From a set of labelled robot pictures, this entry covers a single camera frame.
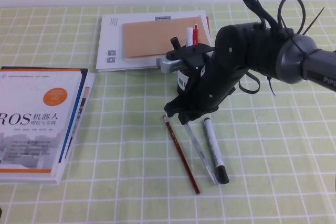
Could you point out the black mesh pen holder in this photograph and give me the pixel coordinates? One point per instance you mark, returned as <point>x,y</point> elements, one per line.
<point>182,79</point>

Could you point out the black capped marker in holder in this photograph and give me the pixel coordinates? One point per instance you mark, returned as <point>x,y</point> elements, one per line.
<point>175,43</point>

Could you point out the red wooden pencil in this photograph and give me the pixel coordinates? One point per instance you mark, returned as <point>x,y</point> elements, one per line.
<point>181,155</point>

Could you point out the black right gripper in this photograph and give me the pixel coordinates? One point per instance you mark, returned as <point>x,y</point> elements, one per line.
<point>208,87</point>

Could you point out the white pen in holder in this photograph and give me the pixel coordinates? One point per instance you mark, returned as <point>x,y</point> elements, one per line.
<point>189,36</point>

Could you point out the brown kraft notebook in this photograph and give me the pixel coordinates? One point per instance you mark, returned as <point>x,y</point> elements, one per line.
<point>153,38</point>

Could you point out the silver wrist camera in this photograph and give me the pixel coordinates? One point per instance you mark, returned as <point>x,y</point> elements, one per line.
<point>169,66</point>

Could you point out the white book under notebook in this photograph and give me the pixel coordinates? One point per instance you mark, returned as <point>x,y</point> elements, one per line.
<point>110,51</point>

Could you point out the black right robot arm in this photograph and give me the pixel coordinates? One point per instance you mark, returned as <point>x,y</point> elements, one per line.
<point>280,54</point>

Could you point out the green checked tablecloth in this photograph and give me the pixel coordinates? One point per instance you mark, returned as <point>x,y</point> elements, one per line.
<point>279,151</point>

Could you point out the grey translucent gel pen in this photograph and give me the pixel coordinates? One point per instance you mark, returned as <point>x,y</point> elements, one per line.
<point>201,154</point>

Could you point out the red pen in holder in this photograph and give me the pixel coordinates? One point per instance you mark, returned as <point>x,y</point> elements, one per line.
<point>195,35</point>

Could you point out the white book under ROS book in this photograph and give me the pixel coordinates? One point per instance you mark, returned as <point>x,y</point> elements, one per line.
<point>76,129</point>

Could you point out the white black whiteboard marker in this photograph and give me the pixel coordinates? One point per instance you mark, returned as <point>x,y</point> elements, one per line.
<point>219,164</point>

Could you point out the white ROS robotics book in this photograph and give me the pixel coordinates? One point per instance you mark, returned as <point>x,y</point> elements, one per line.
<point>34,121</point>

